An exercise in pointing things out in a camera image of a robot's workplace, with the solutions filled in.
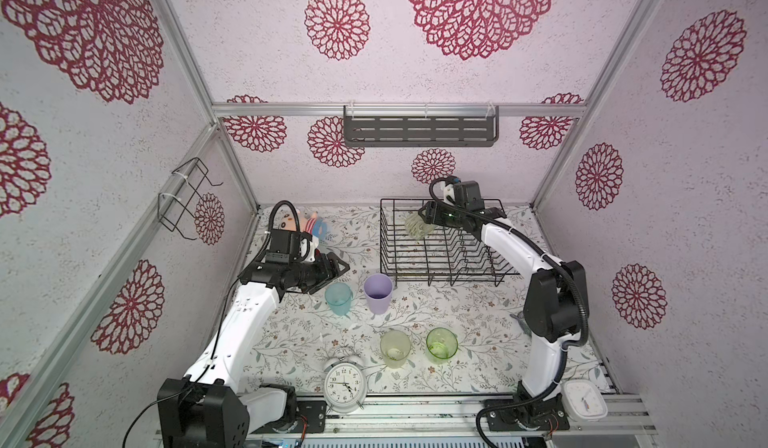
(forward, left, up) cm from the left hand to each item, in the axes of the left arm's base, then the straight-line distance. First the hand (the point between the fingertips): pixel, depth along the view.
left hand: (340, 276), depth 79 cm
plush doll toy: (+30, +15, -12) cm, 35 cm away
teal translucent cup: (+3, +3, -17) cm, 18 cm away
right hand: (+23, -26, +2) cm, 35 cm away
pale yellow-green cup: (-12, -14, -18) cm, 26 cm away
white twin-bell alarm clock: (-22, -1, -15) cm, 27 cm away
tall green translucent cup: (+18, -22, -2) cm, 28 cm away
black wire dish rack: (+28, -32, -19) cm, 46 cm away
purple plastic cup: (+2, -10, -12) cm, 15 cm away
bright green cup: (-12, -28, -18) cm, 35 cm away
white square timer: (-27, -61, -16) cm, 69 cm away
